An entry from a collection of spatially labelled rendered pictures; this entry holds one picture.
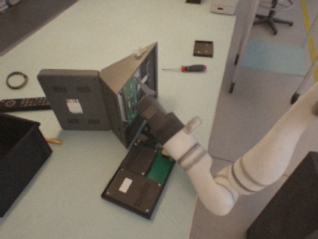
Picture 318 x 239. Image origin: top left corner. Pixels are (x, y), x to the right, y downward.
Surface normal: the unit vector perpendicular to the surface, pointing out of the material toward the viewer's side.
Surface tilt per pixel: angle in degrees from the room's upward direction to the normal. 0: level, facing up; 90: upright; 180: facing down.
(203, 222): 0
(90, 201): 0
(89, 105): 90
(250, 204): 0
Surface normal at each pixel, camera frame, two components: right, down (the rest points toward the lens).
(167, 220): -0.01, -0.68
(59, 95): -0.03, 0.73
